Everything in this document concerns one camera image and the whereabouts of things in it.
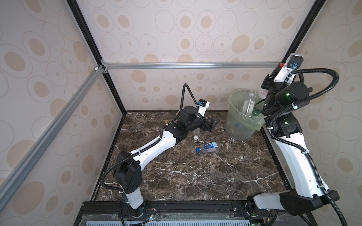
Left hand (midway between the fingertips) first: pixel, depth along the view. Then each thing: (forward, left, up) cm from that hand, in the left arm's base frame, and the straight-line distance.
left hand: (218, 116), depth 71 cm
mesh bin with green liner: (+5, -17, -10) cm, 20 cm away
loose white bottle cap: (+8, +9, -33) cm, 35 cm away
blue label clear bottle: (-2, 0, -29) cm, 29 cm away
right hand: (+1, -20, +26) cm, 33 cm away
